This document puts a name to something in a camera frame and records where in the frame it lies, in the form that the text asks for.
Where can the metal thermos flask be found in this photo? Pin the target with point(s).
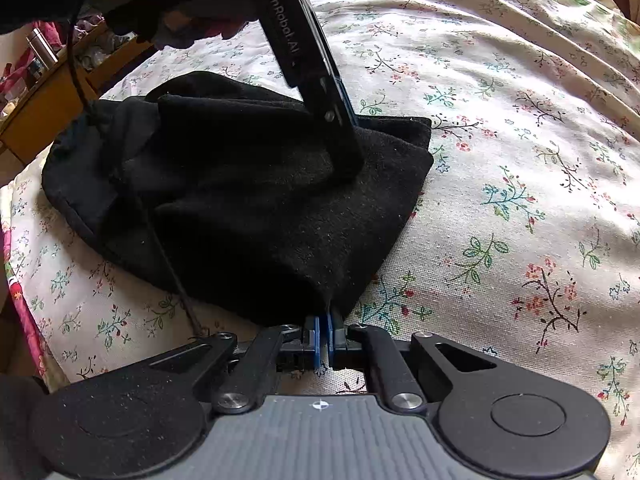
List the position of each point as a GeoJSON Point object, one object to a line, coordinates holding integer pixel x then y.
{"type": "Point", "coordinates": [39, 47]}

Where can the pink floral bed sheet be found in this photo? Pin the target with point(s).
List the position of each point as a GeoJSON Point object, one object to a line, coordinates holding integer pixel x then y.
{"type": "Point", "coordinates": [17, 300]}

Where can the floral bed quilt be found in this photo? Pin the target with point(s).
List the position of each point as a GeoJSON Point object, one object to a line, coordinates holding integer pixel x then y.
{"type": "Point", "coordinates": [500, 160]}

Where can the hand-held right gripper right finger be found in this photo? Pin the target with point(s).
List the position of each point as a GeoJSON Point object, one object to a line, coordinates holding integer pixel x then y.
{"type": "Point", "coordinates": [334, 335]}

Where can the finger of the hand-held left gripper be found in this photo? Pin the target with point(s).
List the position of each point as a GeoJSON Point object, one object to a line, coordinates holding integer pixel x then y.
{"type": "Point", "coordinates": [340, 140]}

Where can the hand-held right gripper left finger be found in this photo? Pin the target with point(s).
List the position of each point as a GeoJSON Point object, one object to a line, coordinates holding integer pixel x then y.
{"type": "Point", "coordinates": [314, 342]}

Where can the wooden desk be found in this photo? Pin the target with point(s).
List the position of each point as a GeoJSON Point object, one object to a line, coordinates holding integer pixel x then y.
{"type": "Point", "coordinates": [45, 105]}

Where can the black pants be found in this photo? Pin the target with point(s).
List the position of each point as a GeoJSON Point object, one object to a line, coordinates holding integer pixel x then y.
{"type": "Point", "coordinates": [225, 210]}

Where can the pile of clothes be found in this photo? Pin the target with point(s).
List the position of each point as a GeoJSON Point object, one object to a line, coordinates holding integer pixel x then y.
{"type": "Point", "coordinates": [102, 45]}

